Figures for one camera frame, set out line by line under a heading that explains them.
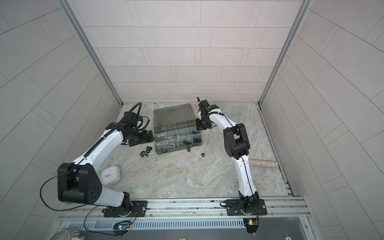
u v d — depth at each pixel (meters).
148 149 0.91
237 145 0.58
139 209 0.70
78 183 0.40
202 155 0.89
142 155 0.89
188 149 0.91
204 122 0.76
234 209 0.71
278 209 0.71
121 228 0.64
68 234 0.59
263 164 0.83
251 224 0.68
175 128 0.97
